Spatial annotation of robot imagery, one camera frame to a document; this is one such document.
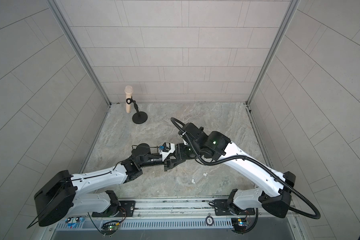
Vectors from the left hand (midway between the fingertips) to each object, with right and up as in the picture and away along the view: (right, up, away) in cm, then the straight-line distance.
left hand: (186, 158), depth 67 cm
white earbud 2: (+3, -16, +13) cm, 21 cm away
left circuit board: (-33, -29, -2) cm, 44 cm away
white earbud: (+10, -13, +15) cm, 23 cm away
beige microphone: (-34, +35, +19) cm, 52 cm away
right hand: (-4, +2, -3) cm, 5 cm away
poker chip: (+11, -30, +2) cm, 32 cm away
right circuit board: (+25, -31, +1) cm, 39 cm away
